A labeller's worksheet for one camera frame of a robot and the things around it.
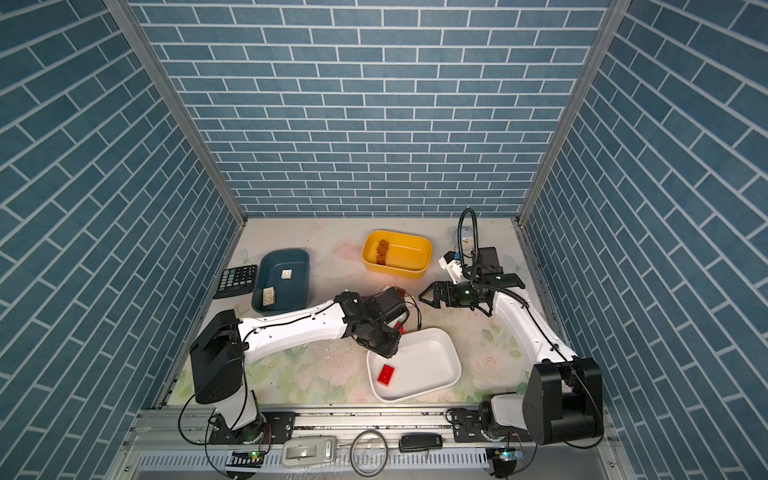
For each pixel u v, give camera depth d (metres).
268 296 0.96
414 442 0.70
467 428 0.74
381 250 1.10
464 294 0.71
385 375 0.81
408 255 1.11
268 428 0.72
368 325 0.57
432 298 0.73
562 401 0.41
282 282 1.02
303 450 0.69
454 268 0.77
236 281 1.00
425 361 0.84
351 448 0.71
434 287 0.72
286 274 1.02
